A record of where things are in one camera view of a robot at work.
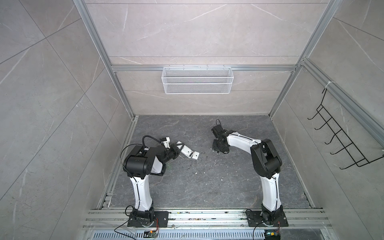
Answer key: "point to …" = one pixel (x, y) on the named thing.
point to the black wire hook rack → (360, 159)
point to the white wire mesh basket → (197, 80)
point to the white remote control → (187, 151)
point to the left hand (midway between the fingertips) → (184, 142)
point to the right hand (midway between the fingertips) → (216, 147)
